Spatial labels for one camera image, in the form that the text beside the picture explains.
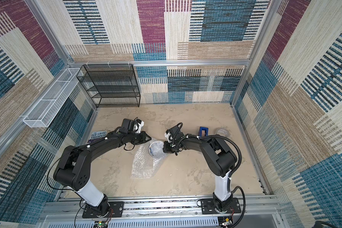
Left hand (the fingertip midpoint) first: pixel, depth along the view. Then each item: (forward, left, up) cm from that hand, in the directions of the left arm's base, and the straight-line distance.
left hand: (152, 138), depth 91 cm
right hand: (-5, -8, -8) cm, 13 cm away
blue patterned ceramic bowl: (-5, -2, -5) cm, 8 cm away
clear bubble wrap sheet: (-16, +3, -5) cm, 17 cm away
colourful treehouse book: (+7, +38, -5) cm, 39 cm away
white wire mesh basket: (+2, +50, +25) cm, 56 cm away
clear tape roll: (+9, -49, -7) cm, 50 cm away
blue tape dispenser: (+6, -34, -2) cm, 34 cm away
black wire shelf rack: (+41, +33, +11) cm, 54 cm away
